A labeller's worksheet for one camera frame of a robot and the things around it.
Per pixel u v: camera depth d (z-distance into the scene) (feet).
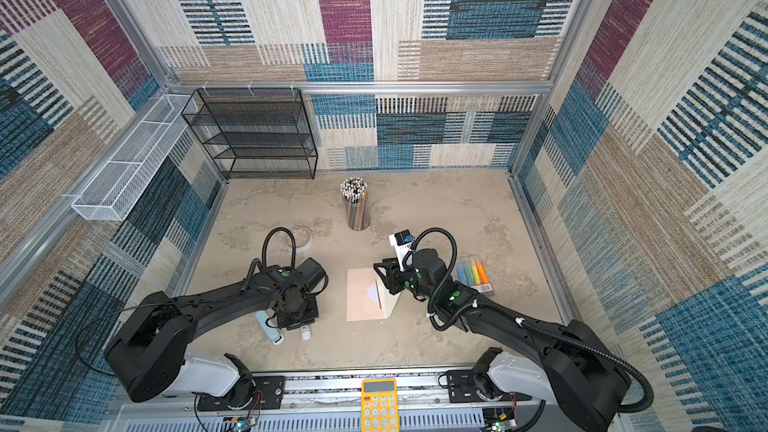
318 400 2.40
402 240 2.30
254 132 3.59
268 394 2.41
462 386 2.42
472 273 3.01
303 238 3.27
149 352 1.39
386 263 2.63
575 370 1.34
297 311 2.34
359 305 2.86
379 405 2.34
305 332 2.67
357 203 3.03
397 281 2.33
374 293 2.94
